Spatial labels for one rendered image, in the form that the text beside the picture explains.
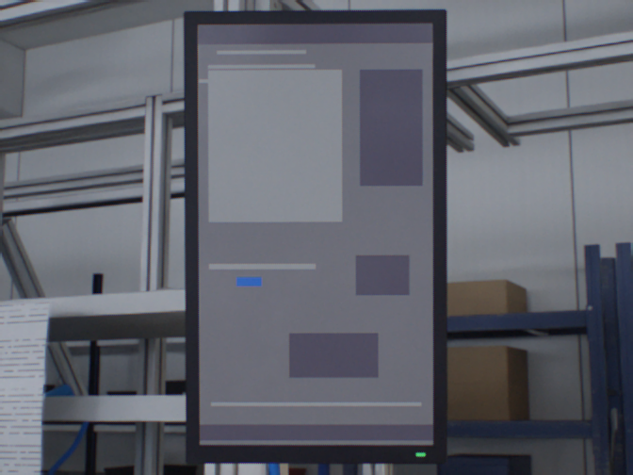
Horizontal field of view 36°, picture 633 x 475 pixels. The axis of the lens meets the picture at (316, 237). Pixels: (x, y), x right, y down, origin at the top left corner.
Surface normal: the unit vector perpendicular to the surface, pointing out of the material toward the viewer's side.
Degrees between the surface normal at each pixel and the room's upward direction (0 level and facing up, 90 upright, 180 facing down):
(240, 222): 101
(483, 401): 90
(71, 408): 90
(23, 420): 90
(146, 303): 90
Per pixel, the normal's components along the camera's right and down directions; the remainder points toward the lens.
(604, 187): -0.44, -0.16
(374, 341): -0.01, 0.02
